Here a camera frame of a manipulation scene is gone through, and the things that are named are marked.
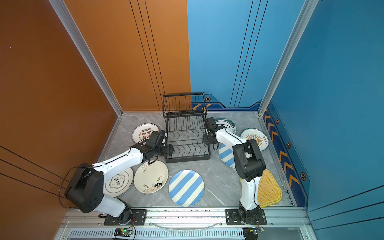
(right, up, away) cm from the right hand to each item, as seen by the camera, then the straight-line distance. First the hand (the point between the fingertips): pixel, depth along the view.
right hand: (207, 140), depth 99 cm
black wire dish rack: (-15, +16, -13) cm, 25 cm away
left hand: (-23, -4, -9) cm, 25 cm away
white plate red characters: (-47, +5, +9) cm, 48 cm away
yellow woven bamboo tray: (+32, -26, -18) cm, 45 cm away
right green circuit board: (+21, -40, -29) cm, 54 cm away
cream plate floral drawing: (-34, -21, -12) cm, 42 cm away
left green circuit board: (-43, -42, -28) cm, 66 cm away
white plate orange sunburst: (+38, +1, +5) cm, 38 cm away
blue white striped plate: (-13, -25, -16) cm, 32 cm away
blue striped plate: (+12, -10, -4) cm, 16 cm away
